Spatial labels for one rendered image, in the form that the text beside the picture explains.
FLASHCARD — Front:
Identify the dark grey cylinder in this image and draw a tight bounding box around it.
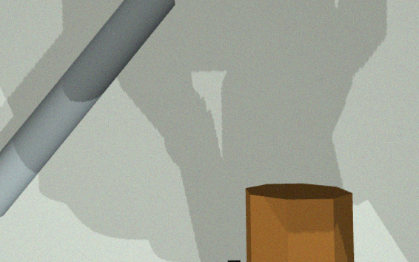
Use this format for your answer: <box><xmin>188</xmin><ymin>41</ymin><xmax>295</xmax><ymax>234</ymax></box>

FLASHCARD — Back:
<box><xmin>0</xmin><ymin>0</ymin><xmax>175</xmax><ymax>217</ymax></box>

